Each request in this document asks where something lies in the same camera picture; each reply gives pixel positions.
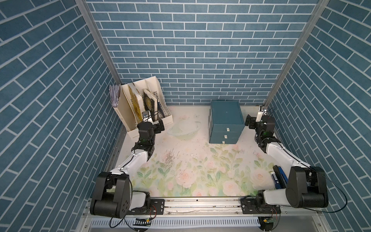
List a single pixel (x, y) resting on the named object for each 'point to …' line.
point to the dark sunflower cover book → (151, 104)
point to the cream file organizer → (143, 99)
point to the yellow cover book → (136, 100)
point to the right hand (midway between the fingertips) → (258, 116)
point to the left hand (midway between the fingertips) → (157, 119)
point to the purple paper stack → (114, 92)
